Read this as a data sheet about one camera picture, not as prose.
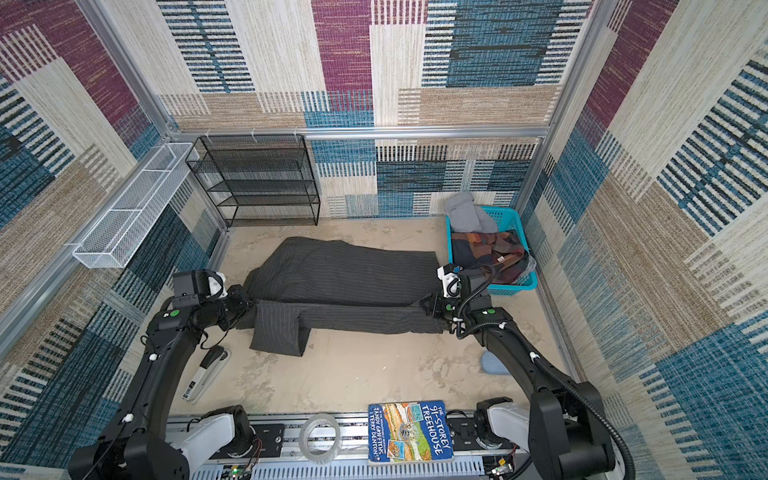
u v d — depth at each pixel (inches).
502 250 40.0
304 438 28.2
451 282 30.3
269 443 28.7
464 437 28.7
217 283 25.8
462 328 26.1
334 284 40.0
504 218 43.7
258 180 42.9
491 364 32.6
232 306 27.1
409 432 28.5
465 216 43.4
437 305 29.3
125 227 29.1
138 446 15.2
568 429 15.8
